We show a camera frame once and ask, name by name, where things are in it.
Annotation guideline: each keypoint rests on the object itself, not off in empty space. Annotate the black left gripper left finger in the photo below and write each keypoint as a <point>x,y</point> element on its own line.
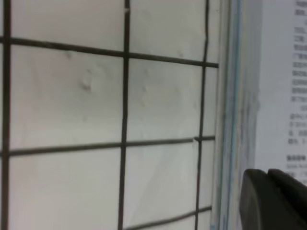
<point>264,207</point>

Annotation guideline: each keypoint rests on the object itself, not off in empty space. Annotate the book with red cover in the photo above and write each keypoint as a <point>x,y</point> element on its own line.
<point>262,98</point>

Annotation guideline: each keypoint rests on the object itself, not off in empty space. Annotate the white black-grid tablecloth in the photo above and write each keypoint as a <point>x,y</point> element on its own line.
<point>108,114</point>

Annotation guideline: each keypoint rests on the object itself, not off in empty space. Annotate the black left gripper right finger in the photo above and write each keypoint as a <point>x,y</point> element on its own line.
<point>292,189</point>

